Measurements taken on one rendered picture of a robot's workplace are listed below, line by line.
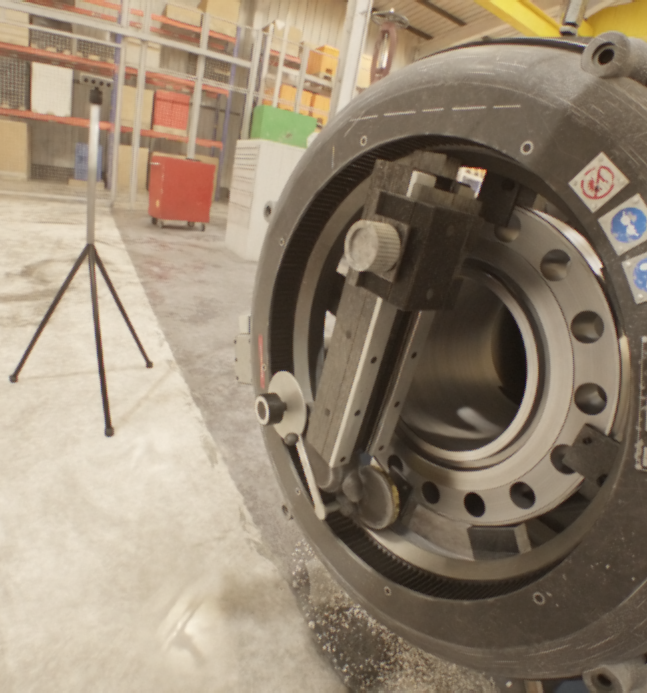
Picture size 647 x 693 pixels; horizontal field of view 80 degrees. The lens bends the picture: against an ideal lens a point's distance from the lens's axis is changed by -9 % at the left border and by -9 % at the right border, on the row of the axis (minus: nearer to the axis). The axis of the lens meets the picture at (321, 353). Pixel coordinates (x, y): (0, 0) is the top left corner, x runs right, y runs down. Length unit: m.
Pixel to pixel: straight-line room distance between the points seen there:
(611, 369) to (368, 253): 0.28
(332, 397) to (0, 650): 0.73
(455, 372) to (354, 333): 0.35
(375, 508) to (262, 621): 0.41
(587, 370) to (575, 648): 0.27
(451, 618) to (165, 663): 0.54
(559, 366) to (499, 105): 0.28
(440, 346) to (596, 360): 0.35
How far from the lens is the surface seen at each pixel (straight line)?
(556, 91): 0.42
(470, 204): 0.51
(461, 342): 0.84
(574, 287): 0.51
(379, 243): 0.36
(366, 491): 0.64
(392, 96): 0.54
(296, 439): 0.64
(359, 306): 0.50
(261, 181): 4.25
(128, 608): 0.97
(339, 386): 0.54
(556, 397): 0.53
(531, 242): 0.54
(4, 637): 0.99
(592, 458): 0.52
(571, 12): 0.61
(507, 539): 0.61
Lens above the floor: 0.79
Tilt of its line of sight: 21 degrees down
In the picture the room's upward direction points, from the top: 11 degrees clockwise
